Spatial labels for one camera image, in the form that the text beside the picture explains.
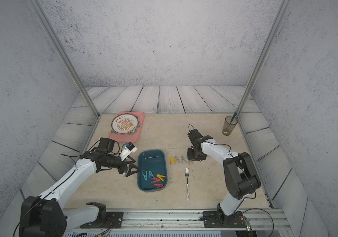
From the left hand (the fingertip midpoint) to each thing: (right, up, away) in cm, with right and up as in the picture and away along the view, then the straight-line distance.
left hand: (137, 165), depth 79 cm
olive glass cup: (+58, +18, +28) cm, 66 cm away
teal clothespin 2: (+6, -8, +9) cm, 13 cm away
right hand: (+31, +2, +12) cm, 34 cm away
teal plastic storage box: (+7, -1, +16) cm, 18 cm away
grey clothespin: (+25, 0, +15) cm, 29 cm away
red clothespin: (+9, -10, +7) cm, 15 cm away
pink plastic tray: (-11, +12, +28) cm, 32 cm away
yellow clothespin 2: (+12, -9, +8) cm, 17 cm away
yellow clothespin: (+18, 0, +15) cm, 23 cm away
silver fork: (+27, -7, +12) cm, 31 cm away
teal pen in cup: (+60, +26, +23) cm, 69 cm away
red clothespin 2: (+11, -13, +5) cm, 17 cm away
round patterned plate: (-18, +22, +35) cm, 45 cm away
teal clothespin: (+3, -8, +8) cm, 12 cm away
